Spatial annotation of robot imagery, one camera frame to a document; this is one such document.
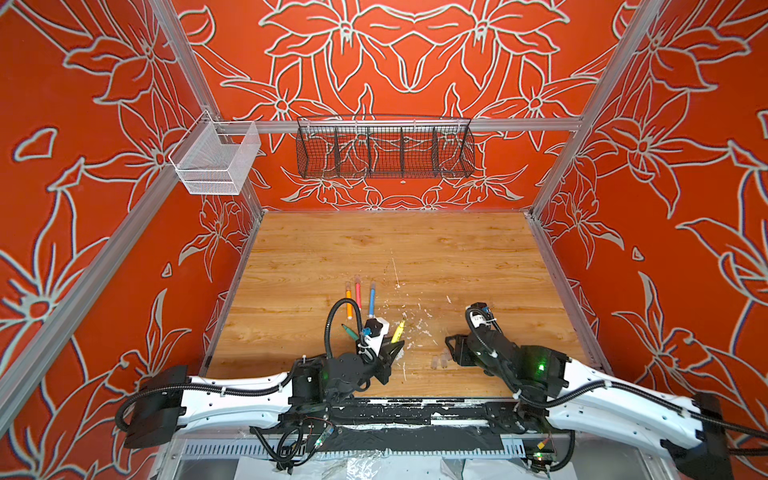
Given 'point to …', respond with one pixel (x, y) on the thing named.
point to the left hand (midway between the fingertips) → (402, 341)
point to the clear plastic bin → (215, 157)
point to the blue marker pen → (372, 302)
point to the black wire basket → (384, 147)
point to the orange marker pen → (348, 294)
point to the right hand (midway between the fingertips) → (445, 343)
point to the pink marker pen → (359, 291)
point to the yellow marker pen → (398, 332)
